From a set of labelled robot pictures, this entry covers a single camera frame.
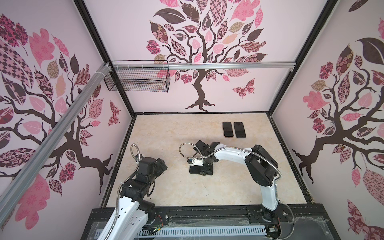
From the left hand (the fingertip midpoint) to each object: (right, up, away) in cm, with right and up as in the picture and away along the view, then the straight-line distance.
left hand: (159, 167), depth 79 cm
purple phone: (+44, +20, +32) cm, 58 cm away
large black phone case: (+53, +20, +32) cm, 65 cm away
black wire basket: (-29, +61, +43) cm, 80 cm away
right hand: (+25, -2, +14) cm, 29 cm away
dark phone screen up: (+53, +20, +32) cm, 65 cm away
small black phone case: (+19, -2, +5) cm, 20 cm away
